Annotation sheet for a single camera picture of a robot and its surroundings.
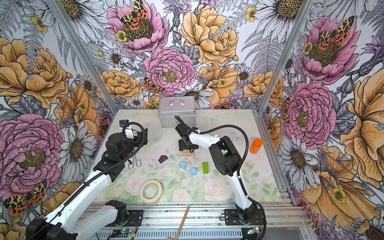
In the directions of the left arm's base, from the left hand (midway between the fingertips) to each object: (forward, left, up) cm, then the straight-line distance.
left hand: (140, 133), depth 79 cm
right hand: (+3, -24, -22) cm, 33 cm away
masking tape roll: (-27, -7, -21) cm, 35 cm away
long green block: (-10, -34, -21) cm, 42 cm away
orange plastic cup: (0, -65, -14) cm, 67 cm away
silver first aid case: (+29, -20, -8) cm, 36 cm away
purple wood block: (-3, -8, -22) cm, 24 cm away
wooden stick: (-37, -22, -22) cm, 48 cm away
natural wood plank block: (-1, -25, -22) cm, 33 cm away
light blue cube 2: (-12, -27, -20) cm, 36 cm away
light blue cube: (-8, -21, -20) cm, 30 cm away
